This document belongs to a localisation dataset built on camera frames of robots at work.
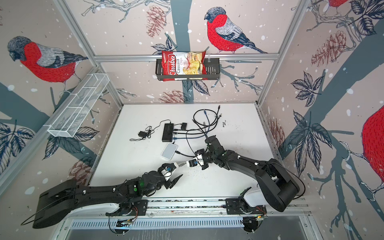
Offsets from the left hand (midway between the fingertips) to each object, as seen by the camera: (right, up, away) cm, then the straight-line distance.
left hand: (177, 170), depth 78 cm
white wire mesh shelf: (-53, +29, -4) cm, 61 cm away
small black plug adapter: (+1, +22, +26) cm, 34 cm away
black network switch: (-10, +18, +23) cm, 30 cm away
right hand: (+6, +4, +4) cm, 8 cm away
